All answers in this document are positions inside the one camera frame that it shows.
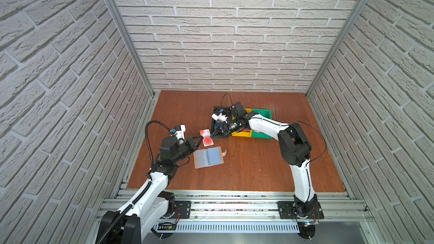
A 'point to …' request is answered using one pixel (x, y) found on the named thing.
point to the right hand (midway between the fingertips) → (213, 137)
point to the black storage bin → (216, 124)
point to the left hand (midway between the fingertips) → (203, 136)
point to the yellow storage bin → (243, 133)
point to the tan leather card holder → (209, 157)
